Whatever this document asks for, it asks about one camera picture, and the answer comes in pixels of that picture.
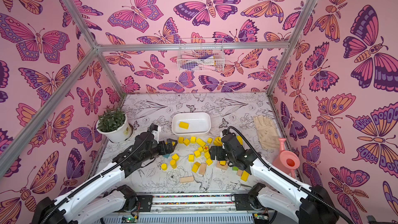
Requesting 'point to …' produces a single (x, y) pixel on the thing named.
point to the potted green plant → (113, 124)
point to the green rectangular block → (235, 168)
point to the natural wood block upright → (202, 168)
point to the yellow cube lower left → (175, 157)
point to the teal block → (167, 155)
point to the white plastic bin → (191, 124)
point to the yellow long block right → (244, 176)
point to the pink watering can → (286, 160)
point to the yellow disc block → (164, 166)
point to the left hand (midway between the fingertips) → (172, 141)
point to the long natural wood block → (186, 179)
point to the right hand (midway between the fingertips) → (216, 149)
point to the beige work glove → (269, 135)
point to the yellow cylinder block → (173, 164)
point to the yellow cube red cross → (205, 149)
